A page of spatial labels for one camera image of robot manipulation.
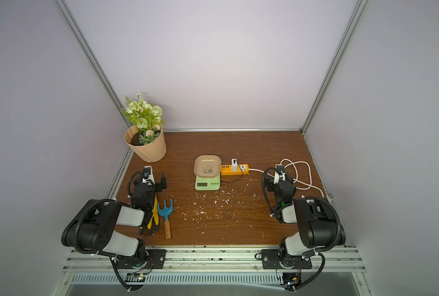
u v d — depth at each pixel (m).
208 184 0.94
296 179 0.95
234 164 0.95
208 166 0.98
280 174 0.76
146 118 0.90
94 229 0.44
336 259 0.74
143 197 0.70
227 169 0.99
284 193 0.68
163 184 0.85
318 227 0.44
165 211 0.85
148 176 0.76
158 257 0.74
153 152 0.96
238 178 0.97
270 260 0.73
